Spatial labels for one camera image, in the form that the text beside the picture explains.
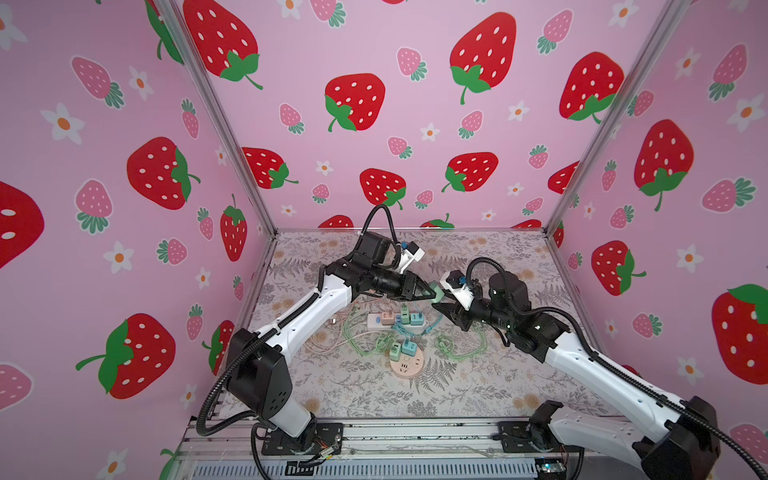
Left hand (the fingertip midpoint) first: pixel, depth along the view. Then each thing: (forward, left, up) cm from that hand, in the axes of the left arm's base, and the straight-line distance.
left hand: (432, 296), depth 71 cm
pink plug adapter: (+4, +11, -18) cm, 22 cm away
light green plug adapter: (-6, +9, -19) cm, 22 cm away
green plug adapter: (+5, +6, -18) cm, 19 cm away
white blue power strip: (+5, +16, -24) cm, 29 cm away
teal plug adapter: (-5, +5, -19) cm, 20 cm away
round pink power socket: (-9, +5, -23) cm, 26 cm away
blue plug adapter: (+4, +3, -18) cm, 19 cm away
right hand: (+1, -1, -2) cm, 2 cm away
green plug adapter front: (+1, -1, +1) cm, 2 cm away
